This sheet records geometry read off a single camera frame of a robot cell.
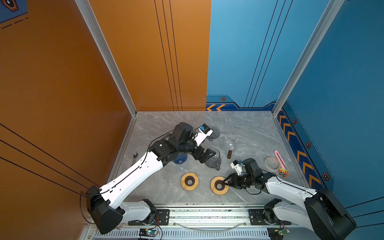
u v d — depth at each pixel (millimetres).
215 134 1020
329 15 720
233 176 768
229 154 895
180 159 911
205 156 607
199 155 600
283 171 868
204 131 589
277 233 704
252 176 679
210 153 601
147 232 708
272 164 920
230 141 996
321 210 417
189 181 850
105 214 368
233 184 741
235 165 809
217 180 828
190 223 725
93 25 748
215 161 850
